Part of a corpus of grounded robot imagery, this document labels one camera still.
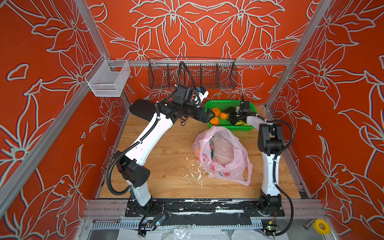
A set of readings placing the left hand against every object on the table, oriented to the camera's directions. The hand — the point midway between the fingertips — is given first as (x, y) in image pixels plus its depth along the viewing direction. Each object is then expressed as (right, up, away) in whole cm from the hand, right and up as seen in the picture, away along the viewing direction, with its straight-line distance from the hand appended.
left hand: (207, 110), depth 71 cm
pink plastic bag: (+11, -27, +22) cm, 36 cm away
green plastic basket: (+17, -8, +36) cm, 41 cm away
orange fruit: (+11, +2, +37) cm, 39 cm away
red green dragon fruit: (+5, -21, +17) cm, 28 cm away
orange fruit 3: (+16, -2, +36) cm, 39 cm away
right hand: (+16, +1, +36) cm, 39 cm away
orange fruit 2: (+9, -6, +33) cm, 34 cm away
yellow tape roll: (+50, -54, -3) cm, 74 cm away
